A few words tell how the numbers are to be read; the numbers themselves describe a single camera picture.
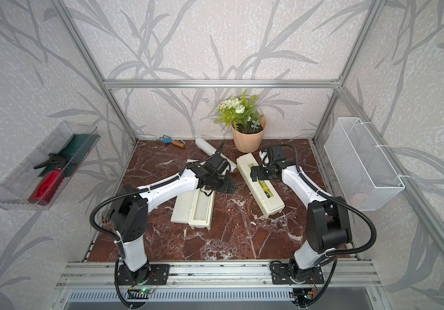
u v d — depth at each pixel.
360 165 0.64
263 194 0.88
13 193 0.58
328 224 0.45
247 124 1.05
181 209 0.82
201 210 0.84
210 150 1.12
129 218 0.48
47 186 0.58
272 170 0.65
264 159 0.80
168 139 1.22
